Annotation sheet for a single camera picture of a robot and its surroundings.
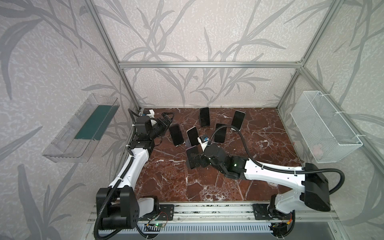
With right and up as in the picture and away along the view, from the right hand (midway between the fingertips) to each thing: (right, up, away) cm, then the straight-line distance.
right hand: (198, 146), depth 76 cm
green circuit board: (-19, -37, -5) cm, 41 cm away
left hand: (-13, +17, +3) cm, 22 cm away
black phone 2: (-4, +5, +11) cm, 12 cm away
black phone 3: (+14, +3, +26) cm, 30 cm away
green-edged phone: (+27, +14, +27) cm, 41 cm away
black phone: (-16, +4, +24) cm, 29 cm away
